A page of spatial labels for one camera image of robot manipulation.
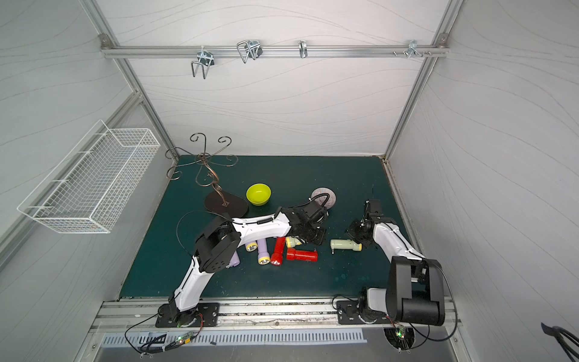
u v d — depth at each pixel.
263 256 0.84
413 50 0.76
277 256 0.84
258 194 1.04
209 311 0.74
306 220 0.72
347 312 0.74
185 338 0.69
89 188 0.69
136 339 0.70
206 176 0.83
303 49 0.78
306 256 0.84
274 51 0.79
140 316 0.75
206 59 0.78
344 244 0.87
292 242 0.87
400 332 0.72
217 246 0.52
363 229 0.66
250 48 0.77
